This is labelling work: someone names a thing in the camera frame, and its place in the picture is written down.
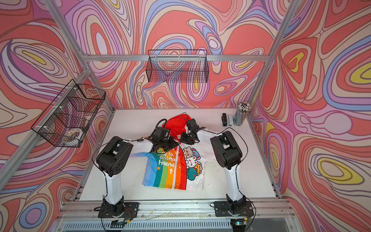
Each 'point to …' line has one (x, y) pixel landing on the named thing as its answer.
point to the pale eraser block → (231, 119)
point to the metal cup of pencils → (243, 108)
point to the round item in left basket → (73, 135)
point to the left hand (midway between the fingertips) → (181, 144)
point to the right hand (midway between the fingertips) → (181, 143)
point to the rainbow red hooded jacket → (181, 166)
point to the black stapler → (224, 119)
